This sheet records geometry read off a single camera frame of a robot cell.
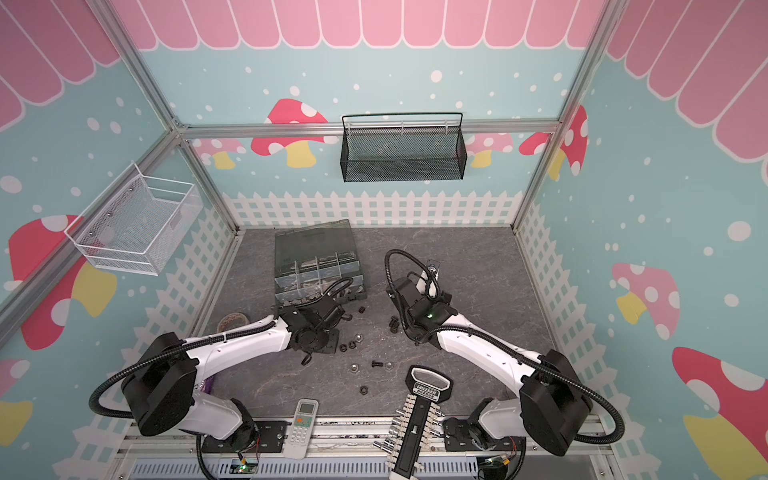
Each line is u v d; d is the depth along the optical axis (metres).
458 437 0.74
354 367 0.85
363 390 0.81
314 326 0.64
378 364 0.85
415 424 0.76
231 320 0.94
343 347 0.89
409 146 0.96
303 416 0.76
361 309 0.96
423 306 0.62
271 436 0.75
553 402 0.41
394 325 0.94
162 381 0.43
